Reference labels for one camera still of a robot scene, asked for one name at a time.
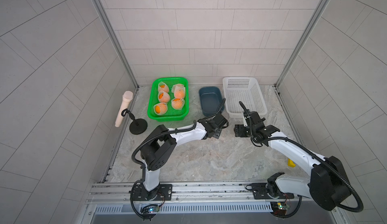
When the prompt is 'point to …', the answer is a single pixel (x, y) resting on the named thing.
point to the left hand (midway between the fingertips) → (216, 129)
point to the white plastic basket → (246, 90)
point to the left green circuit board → (153, 209)
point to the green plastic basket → (168, 100)
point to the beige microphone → (127, 97)
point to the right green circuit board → (279, 208)
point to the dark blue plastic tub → (211, 98)
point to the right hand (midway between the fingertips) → (238, 129)
